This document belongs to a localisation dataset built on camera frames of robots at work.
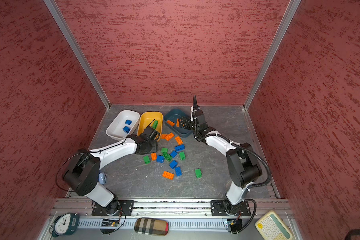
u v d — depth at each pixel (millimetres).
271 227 680
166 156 921
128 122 1097
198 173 835
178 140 999
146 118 1093
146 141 682
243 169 469
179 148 947
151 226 668
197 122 697
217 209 739
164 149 952
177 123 1095
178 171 854
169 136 1003
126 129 1037
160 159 897
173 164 878
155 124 1100
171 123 1091
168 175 851
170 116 1109
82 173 447
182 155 915
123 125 1072
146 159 896
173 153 950
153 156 921
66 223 663
